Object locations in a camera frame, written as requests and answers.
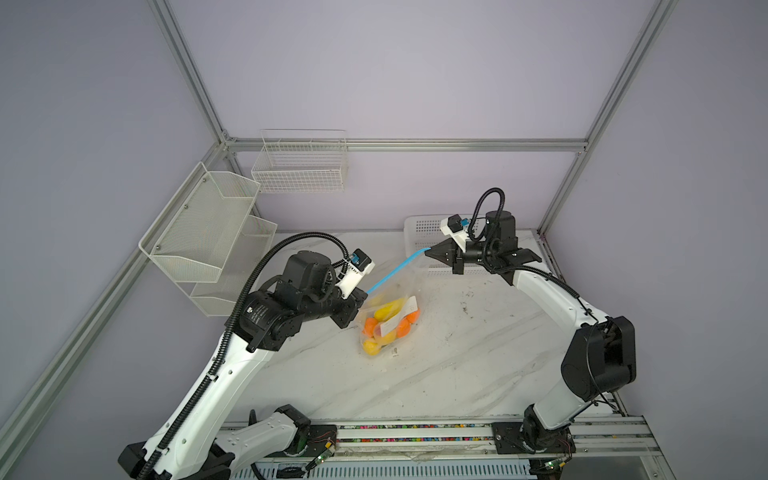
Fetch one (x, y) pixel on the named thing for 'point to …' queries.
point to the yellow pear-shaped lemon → (370, 347)
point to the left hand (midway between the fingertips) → (358, 297)
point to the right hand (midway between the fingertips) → (428, 249)
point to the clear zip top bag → (409, 283)
